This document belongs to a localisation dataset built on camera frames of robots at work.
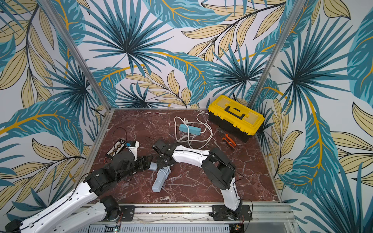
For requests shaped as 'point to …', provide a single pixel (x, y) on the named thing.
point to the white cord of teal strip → (203, 123)
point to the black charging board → (115, 149)
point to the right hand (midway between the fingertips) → (162, 162)
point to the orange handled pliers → (229, 141)
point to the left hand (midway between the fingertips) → (147, 160)
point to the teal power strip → (192, 130)
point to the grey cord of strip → (166, 170)
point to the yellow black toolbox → (238, 120)
